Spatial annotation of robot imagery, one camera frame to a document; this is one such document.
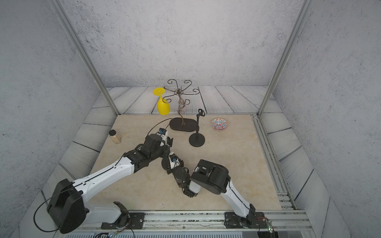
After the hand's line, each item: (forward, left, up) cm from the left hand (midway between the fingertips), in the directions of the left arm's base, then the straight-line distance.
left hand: (172, 147), depth 83 cm
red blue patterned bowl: (+28, -32, -13) cm, 44 cm away
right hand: (-1, +3, -8) cm, 8 cm away
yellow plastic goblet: (+27, +6, +7) cm, 28 cm away
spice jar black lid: (+17, +41, -6) cm, 45 cm away
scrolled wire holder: (+30, -5, +9) cm, 32 cm away
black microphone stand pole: (+18, -17, +9) cm, 27 cm away
